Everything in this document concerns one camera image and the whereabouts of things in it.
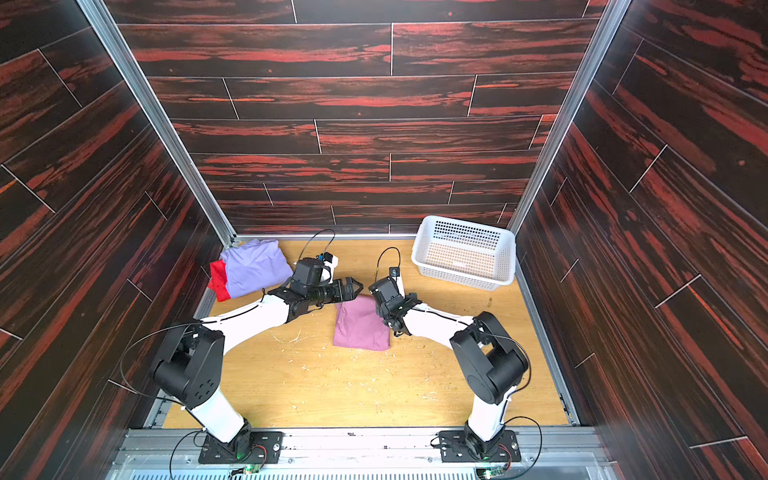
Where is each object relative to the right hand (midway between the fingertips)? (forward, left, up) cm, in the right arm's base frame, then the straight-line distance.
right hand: (401, 295), depth 95 cm
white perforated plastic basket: (+25, -24, -7) cm, 36 cm away
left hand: (-2, +14, +6) cm, 15 cm away
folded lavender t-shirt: (+11, +53, 0) cm, 54 cm away
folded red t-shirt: (+6, +64, -2) cm, 65 cm away
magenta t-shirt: (-10, +13, -2) cm, 17 cm away
